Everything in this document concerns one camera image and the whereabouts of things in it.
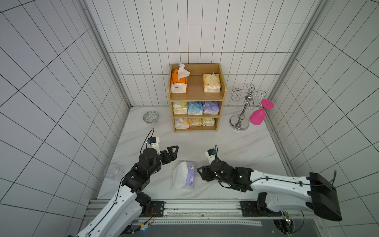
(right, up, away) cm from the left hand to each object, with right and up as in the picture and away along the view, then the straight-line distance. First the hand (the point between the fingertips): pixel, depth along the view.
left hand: (171, 151), depth 77 cm
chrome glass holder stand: (+47, +15, +30) cm, 57 cm away
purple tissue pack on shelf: (+23, +25, +12) cm, 36 cm away
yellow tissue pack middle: (+13, +15, +24) cm, 31 cm away
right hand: (+13, -11, -1) cm, 17 cm away
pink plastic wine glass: (+53, +19, +13) cm, 58 cm away
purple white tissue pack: (+6, -13, +1) cm, 15 cm away
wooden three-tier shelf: (+14, +34, +8) cm, 38 cm away
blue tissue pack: (+13, +24, +13) cm, 30 cm away
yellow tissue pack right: (+23, +15, +26) cm, 38 cm away
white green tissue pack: (+4, +25, +13) cm, 28 cm away
